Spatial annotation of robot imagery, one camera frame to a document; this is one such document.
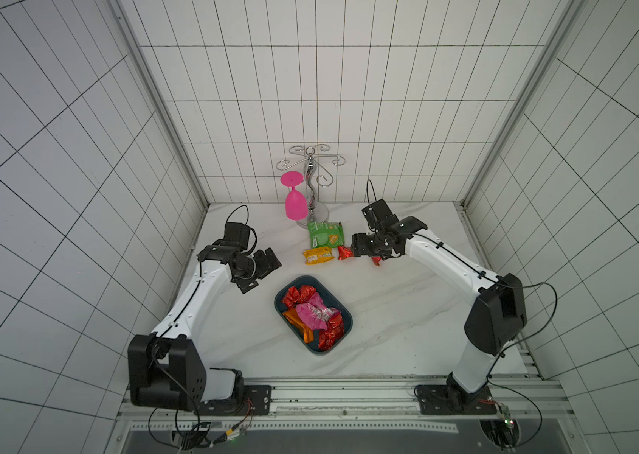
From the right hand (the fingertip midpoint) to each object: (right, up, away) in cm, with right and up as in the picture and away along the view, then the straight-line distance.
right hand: (349, 249), depth 86 cm
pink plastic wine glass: (-18, +16, +9) cm, 25 cm away
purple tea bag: (-11, -20, -2) cm, 23 cm away
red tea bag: (-14, -14, +3) cm, 20 cm away
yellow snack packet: (-10, -4, +14) cm, 17 cm away
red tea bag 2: (-18, -15, 0) cm, 24 cm away
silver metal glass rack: (-12, +30, +7) cm, 32 cm away
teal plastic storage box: (-5, -17, 0) cm, 18 cm away
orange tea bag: (-17, -21, -3) cm, 27 cm away
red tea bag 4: (+11, -5, +13) cm, 18 cm away
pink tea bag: (-6, -20, -3) cm, 21 cm away
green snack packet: (-7, +4, +18) cm, 19 cm away
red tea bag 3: (-5, -24, -6) cm, 25 cm away
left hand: (-24, -8, -4) cm, 26 cm away
